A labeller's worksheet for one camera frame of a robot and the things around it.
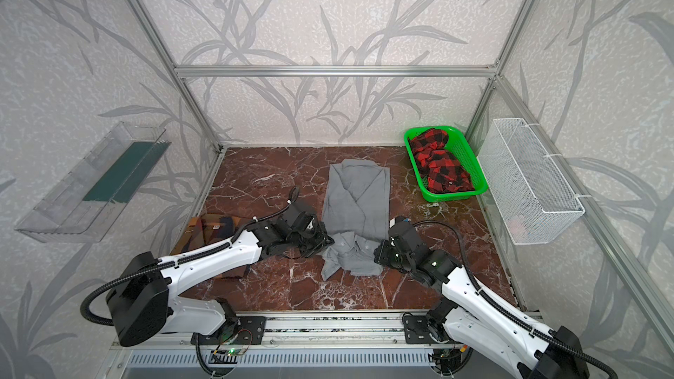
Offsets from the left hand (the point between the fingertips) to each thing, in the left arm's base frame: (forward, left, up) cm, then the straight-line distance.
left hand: (340, 234), depth 79 cm
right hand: (-2, -10, -2) cm, 10 cm away
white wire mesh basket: (-1, -46, +22) cm, 51 cm away
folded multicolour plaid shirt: (+7, +46, -11) cm, 48 cm away
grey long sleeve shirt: (+14, -5, -12) cm, 19 cm away
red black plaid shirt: (+34, -38, -7) cm, 52 cm away
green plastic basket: (+45, -50, -9) cm, 68 cm away
